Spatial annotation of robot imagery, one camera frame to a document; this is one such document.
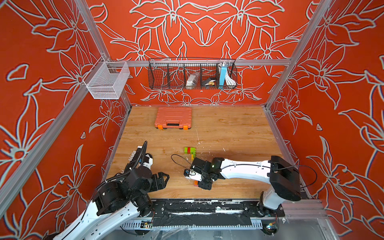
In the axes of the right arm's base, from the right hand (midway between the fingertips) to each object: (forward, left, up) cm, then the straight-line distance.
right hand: (198, 183), depth 79 cm
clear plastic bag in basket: (+53, +4, +29) cm, 60 cm away
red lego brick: (+20, +6, 0) cm, 21 cm away
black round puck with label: (+2, +22, +23) cm, 32 cm away
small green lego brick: (+20, +8, 0) cm, 21 cm away
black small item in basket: (+48, -6, +31) cm, 58 cm away
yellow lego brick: (+16, +3, -2) cm, 16 cm away
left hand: (-2, +16, +14) cm, 21 cm away
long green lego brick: (+19, +3, 0) cm, 19 cm away
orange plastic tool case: (+43, +17, +5) cm, 46 cm away
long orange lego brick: (-2, +1, +7) cm, 7 cm away
